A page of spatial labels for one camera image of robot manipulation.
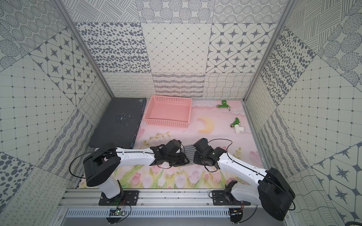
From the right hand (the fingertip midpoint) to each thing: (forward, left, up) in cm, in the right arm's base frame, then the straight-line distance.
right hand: (197, 160), depth 83 cm
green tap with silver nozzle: (+48, -24, -2) cm, 54 cm away
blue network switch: (+26, +56, +1) cm, 62 cm away
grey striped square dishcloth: (+6, +5, 0) cm, 8 cm away
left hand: (+1, +5, +2) cm, 5 cm away
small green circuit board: (-26, +42, -4) cm, 49 cm away
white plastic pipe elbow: (+24, -31, -2) cm, 39 cm away
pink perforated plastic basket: (+40, +22, -1) cm, 46 cm away
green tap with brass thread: (+31, -30, -2) cm, 43 cm away
